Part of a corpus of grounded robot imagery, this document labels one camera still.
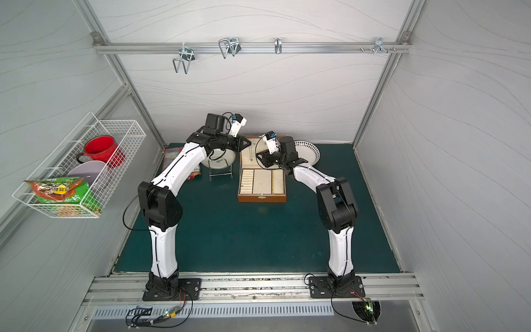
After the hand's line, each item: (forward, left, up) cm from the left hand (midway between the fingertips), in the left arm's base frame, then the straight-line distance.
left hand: (250, 141), depth 87 cm
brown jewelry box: (-7, -3, -21) cm, 22 cm away
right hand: (+2, -3, -7) cm, 8 cm away
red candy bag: (+10, +46, -21) cm, 52 cm away
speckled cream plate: (-11, +11, +1) cm, 15 cm away
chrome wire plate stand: (+1, +18, -26) cm, 32 cm away
